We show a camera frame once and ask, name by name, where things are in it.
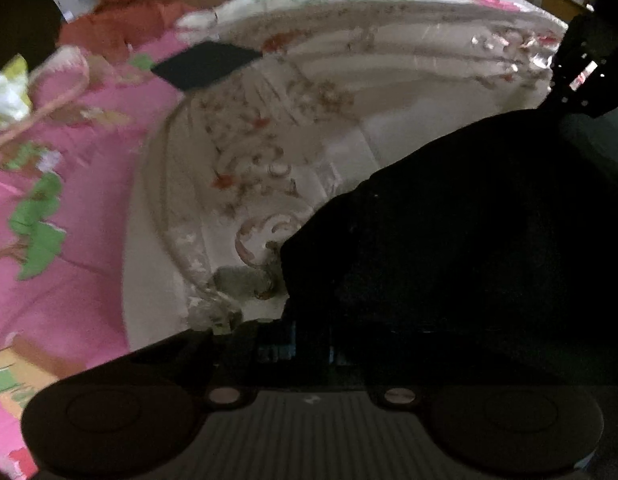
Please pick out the pink cartoon bed sheet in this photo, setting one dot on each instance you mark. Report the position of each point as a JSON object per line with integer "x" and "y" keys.
{"x": 65, "y": 187}

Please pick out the black pants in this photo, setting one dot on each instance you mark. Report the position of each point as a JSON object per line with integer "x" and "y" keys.
{"x": 481, "y": 273}

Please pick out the cream floral quilt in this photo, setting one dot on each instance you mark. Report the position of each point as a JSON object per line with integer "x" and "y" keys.
{"x": 340, "y": 89}

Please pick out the yellow green patterned pillow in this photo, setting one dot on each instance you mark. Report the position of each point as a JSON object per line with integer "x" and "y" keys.
{"x": 15, "y": 104}

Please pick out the orange red cloth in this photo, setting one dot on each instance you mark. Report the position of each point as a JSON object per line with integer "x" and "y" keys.
{"x": 116, "y": 27}

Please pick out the black flat phone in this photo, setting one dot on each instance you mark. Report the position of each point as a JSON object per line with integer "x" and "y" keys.
{"x": 203, "y": 64}

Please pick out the wooden side table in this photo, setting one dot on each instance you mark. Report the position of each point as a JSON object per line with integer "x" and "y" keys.
{"x": 565, "y": 10}

